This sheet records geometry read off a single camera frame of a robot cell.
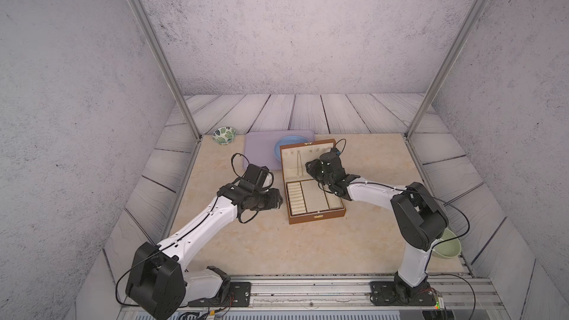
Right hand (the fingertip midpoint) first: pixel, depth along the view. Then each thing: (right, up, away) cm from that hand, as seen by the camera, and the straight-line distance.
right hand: (306, 164), depth 93 cm
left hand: (-10, -13, -12) cm, 20 cm away
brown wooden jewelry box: (0, -14, -2) cm, 14 cm away
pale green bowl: (+50, -30, -12) cm, 60 cm away
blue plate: (-9, +10, +25) cm, 29 cm away
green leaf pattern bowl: (-42, +14, +28) cm, 53 cm away
